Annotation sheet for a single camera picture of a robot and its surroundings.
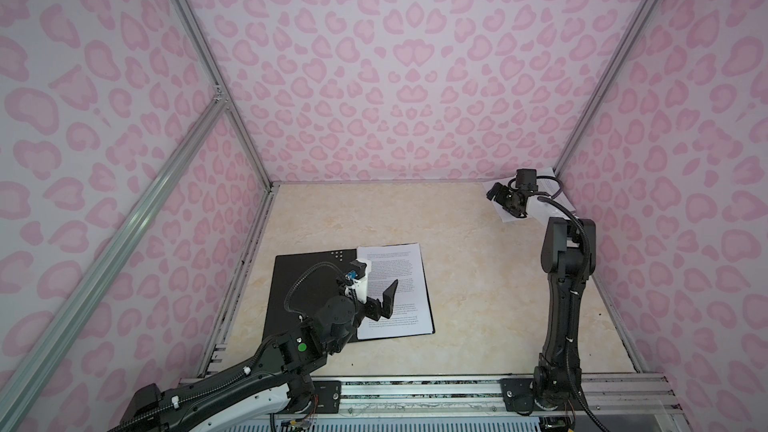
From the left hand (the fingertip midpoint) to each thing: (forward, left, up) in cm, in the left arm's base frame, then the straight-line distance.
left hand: (382, 273), depth 72 cm
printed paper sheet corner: (+30, -52, -3) cm, 60 cm away
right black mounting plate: (-22, -32, -20) cm, 43 cm away
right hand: (+39, -42, -17) cm, 60 cm away
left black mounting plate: (-23, +14, -20) cm, 33 cm away
